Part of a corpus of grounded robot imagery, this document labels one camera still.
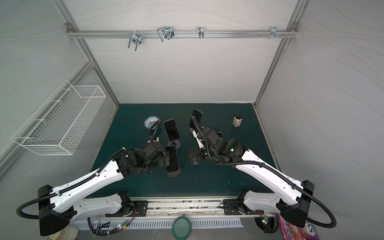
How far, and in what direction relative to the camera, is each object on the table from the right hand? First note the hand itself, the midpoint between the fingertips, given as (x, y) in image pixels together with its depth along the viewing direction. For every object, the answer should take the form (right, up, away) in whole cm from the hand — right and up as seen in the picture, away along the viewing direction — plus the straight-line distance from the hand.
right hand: (195, 148), depth 70 cm
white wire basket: (-64, +10, -2) cm, 65 cm away
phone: (-15, +7, +19) cm, 25 cm away
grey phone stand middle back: (-12, -4, +29) cm, 31 cm away
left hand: (-16, -5, +5) cm, 17 cm away
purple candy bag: (+43, -37, -3) cm, 57 cm away
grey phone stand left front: (-13, -18, +15) cm, 26 cm away
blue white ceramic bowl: (-32, +11, +38) cm, 51 cm away
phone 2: (+1, +16, +38) cm, 42 cm away
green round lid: (-6, -31, -9) cm, 33 cm away
